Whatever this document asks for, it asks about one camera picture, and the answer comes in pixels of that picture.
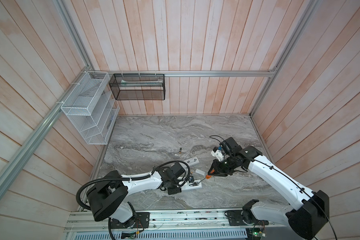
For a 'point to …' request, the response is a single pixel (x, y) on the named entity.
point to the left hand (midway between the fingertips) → (176, 187)
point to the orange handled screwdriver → (207, 177)
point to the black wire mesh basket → (138, 86)
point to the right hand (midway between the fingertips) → (209, 173)
